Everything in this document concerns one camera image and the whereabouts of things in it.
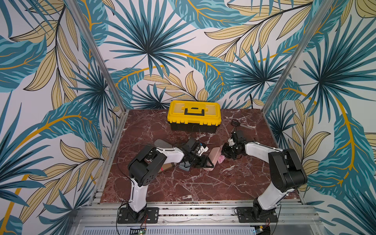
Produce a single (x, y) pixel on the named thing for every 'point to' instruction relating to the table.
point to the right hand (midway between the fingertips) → (219, 152)
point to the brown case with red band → (165, 166)
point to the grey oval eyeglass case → (161, 144)
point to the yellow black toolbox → (196, 116)
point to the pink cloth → (221, 158)
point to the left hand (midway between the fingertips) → (209, 168)
